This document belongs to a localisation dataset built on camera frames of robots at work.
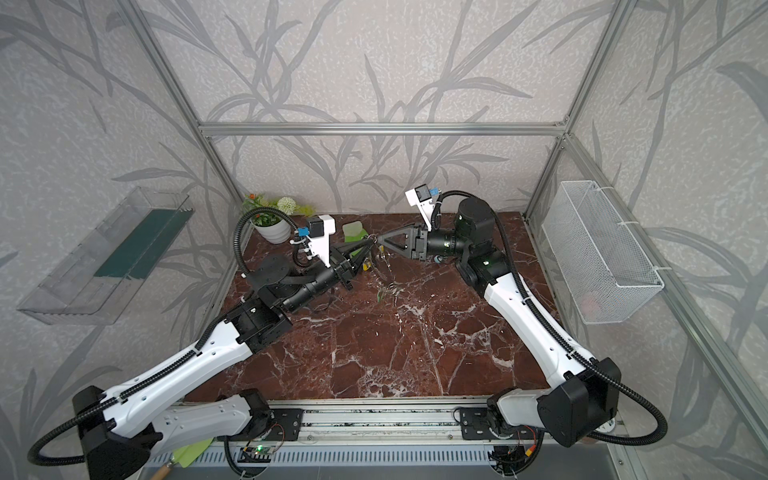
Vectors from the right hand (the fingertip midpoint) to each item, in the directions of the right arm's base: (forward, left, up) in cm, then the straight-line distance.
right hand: (384, 233), depth 61 cm
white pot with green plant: (+30, +42, -31) cm, 60 cm away
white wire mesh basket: (-6, -46, -6) cm, 47 cm away
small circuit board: (-35, +32, -42) cm, 63 cm away
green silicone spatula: (-35, +48, -39) cm, 72 cm away
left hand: (-2, +1, +1) cm, 3 cm away
